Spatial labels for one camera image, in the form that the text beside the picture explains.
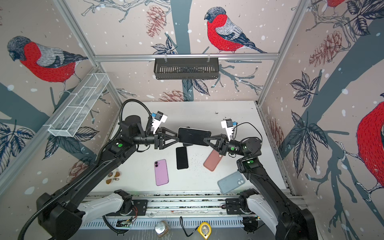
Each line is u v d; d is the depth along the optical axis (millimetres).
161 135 570
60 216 368
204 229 659
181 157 914
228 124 600
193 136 631
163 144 588
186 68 1063
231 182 820
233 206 733
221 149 597
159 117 590
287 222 386
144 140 588
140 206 730
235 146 603
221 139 601
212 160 907
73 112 746
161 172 861
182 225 687
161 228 591
